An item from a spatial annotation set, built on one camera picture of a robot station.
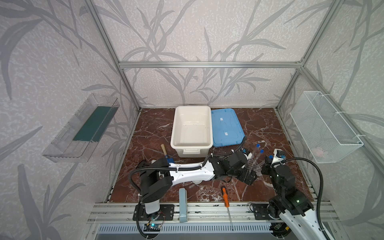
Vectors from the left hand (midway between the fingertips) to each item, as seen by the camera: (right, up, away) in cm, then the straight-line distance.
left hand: (252, 171), depth 73 cm
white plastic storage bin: (-33, +17, +35) cm, 51 cm away
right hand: (+10, +8, +5) cm, 14 cm away
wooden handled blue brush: (-45, +1, +18) cm, 49 cm away
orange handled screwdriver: (-12, -17, +2) cm, 21 cm away
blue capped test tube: (+12, +9, +24) cm, 28 cm away
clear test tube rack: (+6, -2, +14) cm, 16 cm away
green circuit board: (-49, -26, -2) cm, 56 cm away
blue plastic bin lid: (-7, +19, +34) cm, 40 cm away
